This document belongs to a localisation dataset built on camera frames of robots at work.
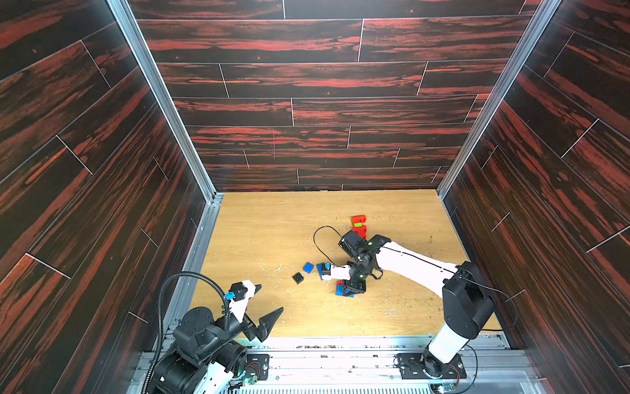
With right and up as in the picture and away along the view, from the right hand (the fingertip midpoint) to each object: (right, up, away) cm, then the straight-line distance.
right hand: (350, 282), depth 86 cm
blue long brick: (-4, -2, -4) cm, 6 cm away
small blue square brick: (-15, +4, +7) cm, 17 cm away
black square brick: (-19, 0, +5) cm, 20 cm away
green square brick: (+7, +20, +20) cm, 29 cm away
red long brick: (+7, +23, +22) cm, 32 cm away
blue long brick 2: (-11, +8, -11) cm, 18 cm away
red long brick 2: (+7, +18, +18) cm, 27 cm away
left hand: (-24, +2, -23) cm, 33 cm away
